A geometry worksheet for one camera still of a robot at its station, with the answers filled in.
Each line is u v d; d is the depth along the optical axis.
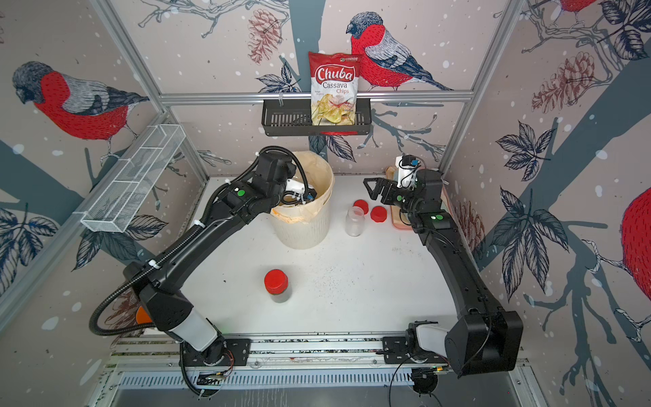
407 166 0.65
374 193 0.67
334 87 0.84
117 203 0.71
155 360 0.73
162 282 0.42
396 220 1.03
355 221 0.94
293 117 0.95
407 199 0.64
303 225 0.80
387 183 0.66
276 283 0.75
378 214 1.06
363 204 1.08
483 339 0.39
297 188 0.67
